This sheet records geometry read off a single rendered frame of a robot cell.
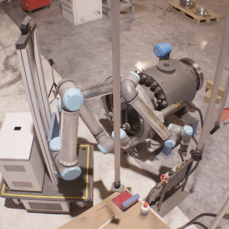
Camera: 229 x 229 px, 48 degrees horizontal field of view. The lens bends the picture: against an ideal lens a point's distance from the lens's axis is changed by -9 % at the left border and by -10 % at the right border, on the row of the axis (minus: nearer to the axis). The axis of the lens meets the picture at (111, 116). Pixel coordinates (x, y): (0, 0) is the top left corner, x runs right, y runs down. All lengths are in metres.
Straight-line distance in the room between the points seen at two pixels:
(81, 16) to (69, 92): 4.89
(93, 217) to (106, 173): 0.93
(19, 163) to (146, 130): 1.21
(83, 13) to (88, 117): 4.66
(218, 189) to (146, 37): 3.61
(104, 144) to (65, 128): 0.40
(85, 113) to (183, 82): 1.43
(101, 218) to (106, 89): 1.05
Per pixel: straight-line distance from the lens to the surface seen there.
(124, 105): 2.71
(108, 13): 6.55
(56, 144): 2.06
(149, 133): 2.68
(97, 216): 2.26
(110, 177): 3.04
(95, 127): 1.99
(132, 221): 2.24
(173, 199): 2.91
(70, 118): 1.64
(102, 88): 2.32
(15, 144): 2.36
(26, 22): 1.78
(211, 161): 3.32
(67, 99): 1.54
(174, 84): 2.91
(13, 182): 2.58
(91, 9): 6.44
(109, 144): 1.98
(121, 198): 2.33
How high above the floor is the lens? 2.48
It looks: 42 degrees down
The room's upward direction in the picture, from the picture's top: 2 degrees counter-clockwise
